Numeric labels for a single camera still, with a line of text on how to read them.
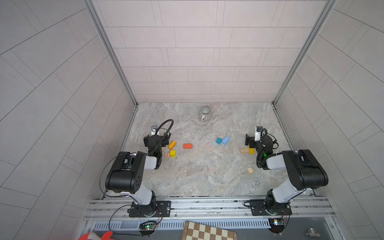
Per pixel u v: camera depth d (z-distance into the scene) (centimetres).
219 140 94
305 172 45
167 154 88
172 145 92
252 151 91
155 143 68
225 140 95
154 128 78
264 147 70
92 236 60
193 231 63
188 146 94
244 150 91
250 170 84
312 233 64
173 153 89
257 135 81
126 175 44
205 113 108
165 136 81
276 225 68
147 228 64
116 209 71
